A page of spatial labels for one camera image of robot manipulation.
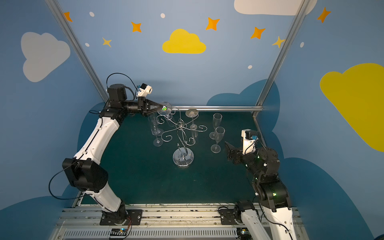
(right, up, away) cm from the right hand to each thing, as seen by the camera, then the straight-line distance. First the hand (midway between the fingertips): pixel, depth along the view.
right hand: (236, 139), depth 64 cm
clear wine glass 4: (-3, +3, +22) cm, 23 cm away
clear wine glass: (-43, +3, +29) cm, 52 cm away
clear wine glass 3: (-3, +9, +32) cm, 33 cm away
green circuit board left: (-56, -48, +9) cm, 74 cm away
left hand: (-34, +15, +4) cm, 37 cm away
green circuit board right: (+6, -48, +9) cm, 49 cm away
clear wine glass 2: (-44, -5, +40) cm, 60 cm away
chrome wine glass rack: (-26, -14, +31) cm, 43 cm away
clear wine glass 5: (-19, +13, +14) cm, 27 cm away
